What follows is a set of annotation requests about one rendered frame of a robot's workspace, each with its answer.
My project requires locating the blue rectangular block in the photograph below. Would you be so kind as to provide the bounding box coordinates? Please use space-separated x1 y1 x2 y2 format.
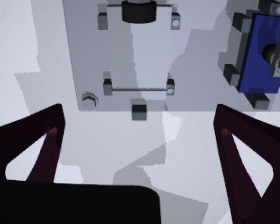
235 9 280 94

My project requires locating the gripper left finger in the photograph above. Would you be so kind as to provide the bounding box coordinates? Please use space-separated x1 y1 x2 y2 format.
0 103 66 183

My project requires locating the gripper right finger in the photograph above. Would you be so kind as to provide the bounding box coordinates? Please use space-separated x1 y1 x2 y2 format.
213 104 280 224

